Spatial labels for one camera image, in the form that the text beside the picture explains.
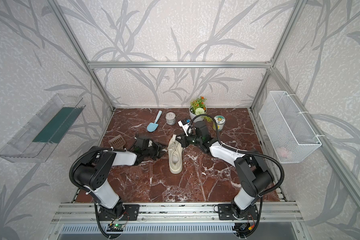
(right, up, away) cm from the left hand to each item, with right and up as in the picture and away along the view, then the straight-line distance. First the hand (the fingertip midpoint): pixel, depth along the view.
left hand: (169, 143), depth 93 cm
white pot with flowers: (+18, +23, +8) cm, 30 cm away
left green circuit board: (-23, -38, -22) cm, 49 cm away
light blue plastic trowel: (-15, +10, +15) cm, 23 cm away
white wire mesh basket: (+55, +7, -33) cm, 64 cm away
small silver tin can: (-1, +16, +15) cm, 22 cm away
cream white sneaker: (+5, -5, -5) cm, 8 cm away
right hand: (+5, +7, -9) cm, 13 cm away
